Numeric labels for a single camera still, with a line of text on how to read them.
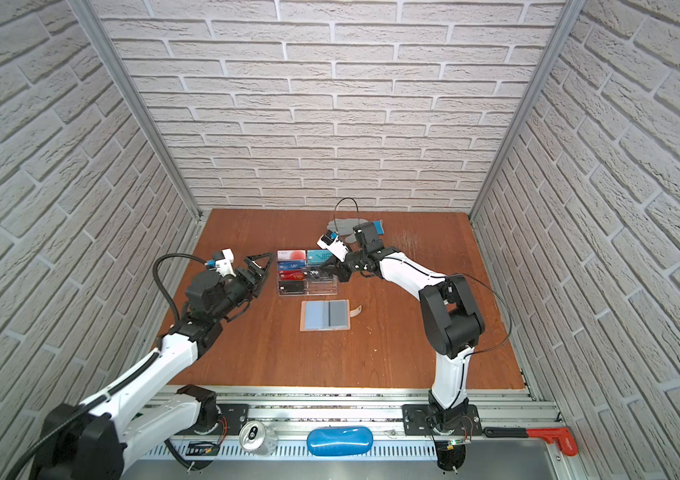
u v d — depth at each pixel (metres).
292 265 0.95
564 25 0.71
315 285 0.97
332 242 0.79
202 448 0.72
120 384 0.45
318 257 0.96
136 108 0.87
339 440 0.69
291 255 0.95
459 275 0.53
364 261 0.73
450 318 0.50
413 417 0.74
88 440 0.39
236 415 0.74
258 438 0.60
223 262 0.73
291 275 0.96
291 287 0.95
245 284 0.69
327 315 0.92
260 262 0.71
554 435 0.72
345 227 0.79
